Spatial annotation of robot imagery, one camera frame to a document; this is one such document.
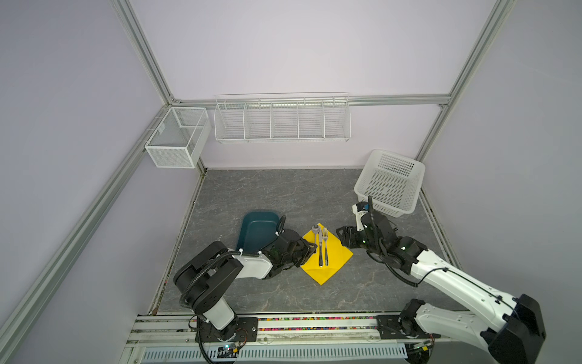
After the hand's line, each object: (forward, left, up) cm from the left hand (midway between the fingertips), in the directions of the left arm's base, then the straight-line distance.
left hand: (320, 249), depth 86 cm
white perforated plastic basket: (+36, -44, -6) cm, 57 cm away
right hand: (+1, -8, +11) cm, 13 cm away
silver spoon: (+11, 0, -4) cm, 12 cm away
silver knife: (+2, -1, -5) cm, 6 cm away
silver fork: (+9, -4, -6) cm, 11 cm away
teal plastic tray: (+15, +26, -9) cm, 31 cm away
